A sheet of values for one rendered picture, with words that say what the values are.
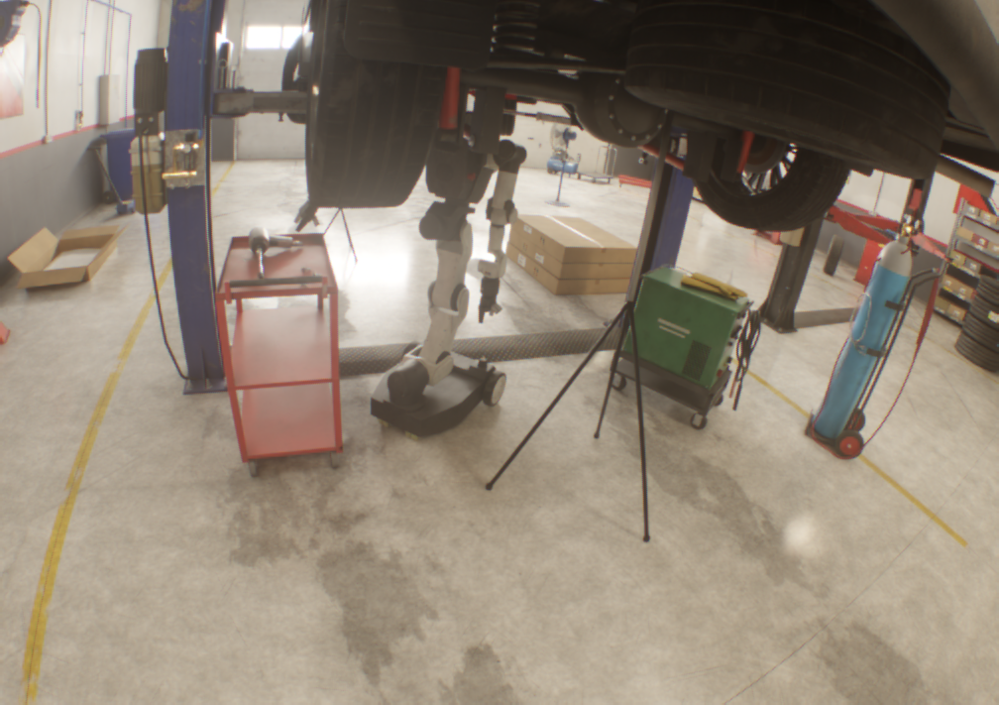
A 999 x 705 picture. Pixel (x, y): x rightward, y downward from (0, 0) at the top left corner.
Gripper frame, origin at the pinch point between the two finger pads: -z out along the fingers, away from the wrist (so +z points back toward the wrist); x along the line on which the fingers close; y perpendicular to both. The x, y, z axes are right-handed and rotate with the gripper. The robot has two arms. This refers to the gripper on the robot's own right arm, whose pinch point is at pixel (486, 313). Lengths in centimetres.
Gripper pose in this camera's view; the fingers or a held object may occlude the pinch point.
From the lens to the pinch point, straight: 240.2
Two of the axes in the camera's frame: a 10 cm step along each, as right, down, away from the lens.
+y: -8.9, -3.0, 3.5
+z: 1.2, -8.9, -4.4
